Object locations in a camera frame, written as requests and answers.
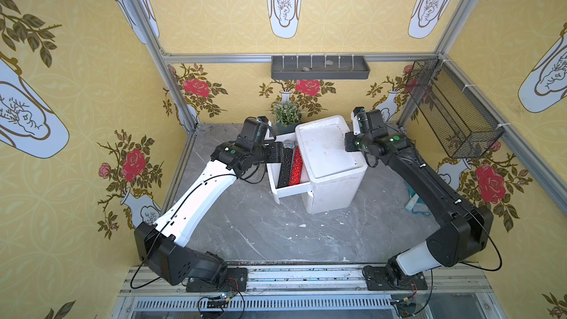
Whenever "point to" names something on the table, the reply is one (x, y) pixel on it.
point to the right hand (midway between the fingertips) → (343, 139)
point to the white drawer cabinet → (334, 175)
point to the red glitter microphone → (297, 165)
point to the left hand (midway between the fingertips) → (276, 151)
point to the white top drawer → (290, 136)
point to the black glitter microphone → (286, 163)
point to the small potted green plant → (285, 116)
